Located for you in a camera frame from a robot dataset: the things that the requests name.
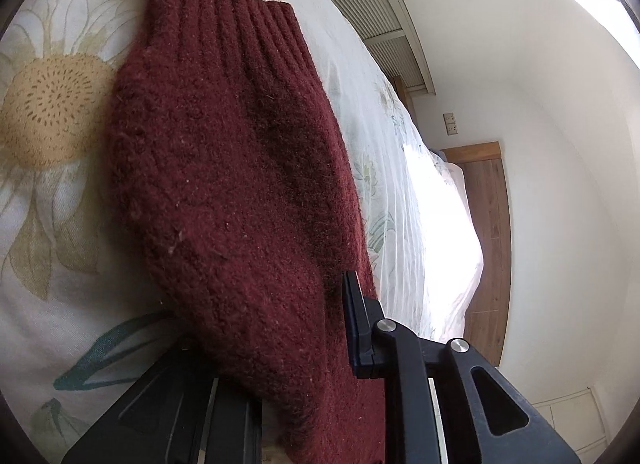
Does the dark red knitted sweater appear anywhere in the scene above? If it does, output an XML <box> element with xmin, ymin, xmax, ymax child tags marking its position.
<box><xmin>106</xmin><ymin>0</ymin><xmax>385</xmax><ymax>463</ymax></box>

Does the brown wooden headboard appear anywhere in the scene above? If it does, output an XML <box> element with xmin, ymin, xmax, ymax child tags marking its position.
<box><xmin>444</xmin><ymin>141</ymin><xmax>512</xmax><ymax>366</ymax></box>

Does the beige wall switch plate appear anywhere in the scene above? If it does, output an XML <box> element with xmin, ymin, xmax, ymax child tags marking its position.
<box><xmin>442</xmin><ymin>112</ymin><xmax>458</xmax><ymax>136</ymax></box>

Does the floral white bed cover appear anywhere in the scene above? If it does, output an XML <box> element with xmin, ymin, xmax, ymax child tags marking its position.
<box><xmin>1</xmin><ymin>0</ymin><xmax>483</xmax><ymax>463</ymax></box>

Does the white built-in wardrobe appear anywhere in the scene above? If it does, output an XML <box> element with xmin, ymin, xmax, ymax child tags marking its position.
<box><xmin>533</xmin><ymin>387</ymin><xmax>608</xmax><ymax>463</ymax></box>

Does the brown wooden nightstand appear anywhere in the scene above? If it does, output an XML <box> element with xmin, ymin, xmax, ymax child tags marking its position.
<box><xmin>392</xmin><ymin>76</ymin><xmax>416</xmax><ymax>119</ymax></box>

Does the grey slatted blind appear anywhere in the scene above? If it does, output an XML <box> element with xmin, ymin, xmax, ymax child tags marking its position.
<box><xmin>332</xmin><ymin>0</ymin><xmax>436</xmax><ymax>95</ymax></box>

